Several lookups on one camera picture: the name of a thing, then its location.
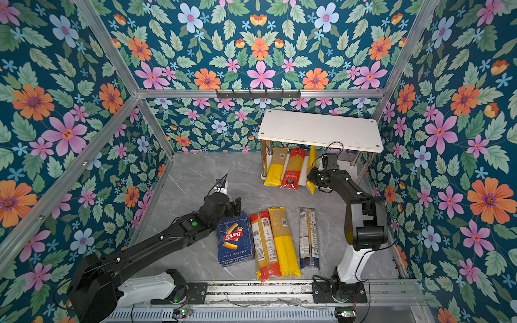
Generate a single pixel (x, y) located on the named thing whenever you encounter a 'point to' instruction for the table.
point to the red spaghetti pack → (291, 177)
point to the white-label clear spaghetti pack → (309, 252)
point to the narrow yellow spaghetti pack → (312, 163)
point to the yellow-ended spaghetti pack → (285, 247)
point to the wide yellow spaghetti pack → (274, 174)
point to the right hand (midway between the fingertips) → (316, 173)
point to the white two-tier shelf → (331, 131)
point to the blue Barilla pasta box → (235, 239)
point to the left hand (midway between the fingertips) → (234, 197)
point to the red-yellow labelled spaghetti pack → (266, 260)
